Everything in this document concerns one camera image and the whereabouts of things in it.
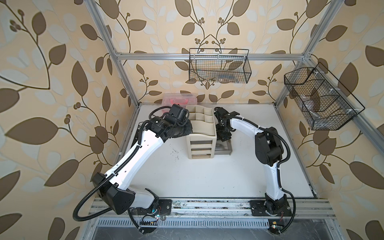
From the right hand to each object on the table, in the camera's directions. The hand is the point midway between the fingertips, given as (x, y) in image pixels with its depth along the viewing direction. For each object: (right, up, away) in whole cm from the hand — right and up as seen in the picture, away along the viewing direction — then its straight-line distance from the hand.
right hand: (217, 133), depth 99 cm
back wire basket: (+1, +45, -3) cm, 45 cm away
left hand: (-18, +6, -26) cm, 32 cm away
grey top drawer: (+4, -9, -5) cm, 11 cm away
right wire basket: (+50, +18, -26) cm, 60 cm away
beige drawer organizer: (-11, -3, -22) cm, 24 cm away
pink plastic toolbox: (-35, +24, +9) cm, 43 cm away
